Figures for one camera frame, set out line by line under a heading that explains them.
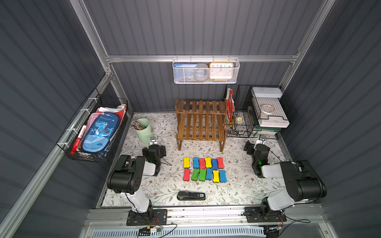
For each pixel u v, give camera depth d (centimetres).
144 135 96
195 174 87
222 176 87
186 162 92
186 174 87
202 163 91
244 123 115
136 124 91
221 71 89
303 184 45
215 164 91
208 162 91
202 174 87
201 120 96
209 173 87
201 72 90
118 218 75
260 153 71
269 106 96
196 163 91
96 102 78
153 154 75
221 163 91
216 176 86
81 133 66
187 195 76
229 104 115
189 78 91
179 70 87
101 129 65
